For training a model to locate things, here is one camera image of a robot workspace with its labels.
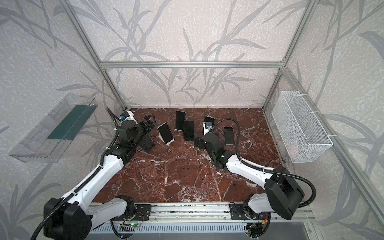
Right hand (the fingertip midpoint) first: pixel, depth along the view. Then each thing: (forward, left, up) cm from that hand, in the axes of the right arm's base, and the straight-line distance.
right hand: (203, 130), depth 84 cm
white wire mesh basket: (-15, -42, +17) cm, 48 cm away
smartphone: (+4, +24, -6) cm, 25 cm away
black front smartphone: (+9, -18, -19) cm, 28 cm away
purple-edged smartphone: (+16, +15, -7) cm, 23 cm away
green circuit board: (-43, +33, -17) cm, 57 cm away
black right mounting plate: (-38, -17, -18) cm, 45 cm away
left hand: (+3, +27, +10) cm, 29 cm away
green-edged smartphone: (+13, -4, -6) cm, 15 cm away
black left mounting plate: (-38, +30, -16) cm, 51 cm away
